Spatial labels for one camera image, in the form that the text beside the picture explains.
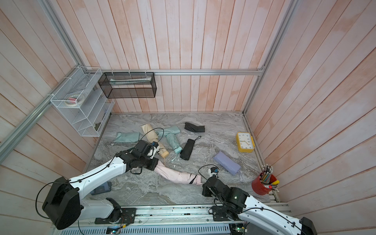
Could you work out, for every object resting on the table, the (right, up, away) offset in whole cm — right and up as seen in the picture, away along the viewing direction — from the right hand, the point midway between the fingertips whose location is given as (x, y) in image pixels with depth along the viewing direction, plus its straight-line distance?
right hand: (202, 185), depth 81 cm
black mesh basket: (-45, +59, +7) cm, 75 cm away
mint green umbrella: (-17, +22, +17) cm, 33 cm away
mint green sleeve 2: (-19, +31, +25) cm, 44 cm away
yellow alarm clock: (+32, +23, +18) cm, 43 cm away
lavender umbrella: (+19, +9, +8) cm, 22 cm away
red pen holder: (+33, +3, -5) cm, 33 cm away
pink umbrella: (-7, +3, +1) cm, 8 cm away
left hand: (-27, +11, +2) cm, 29 cm away
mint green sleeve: (-52, +26, +22) cm, 62 cm away
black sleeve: (-1, +32, +26) cm, 41 cm away
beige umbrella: (-25, +17, +13) cm, 33 cm away
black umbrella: (-8, +18, +14) cm, 25 cm away
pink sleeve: (-21, +7, +2) cm, 22 cm away
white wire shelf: (-62, +38, -4) cm, 73 cm away
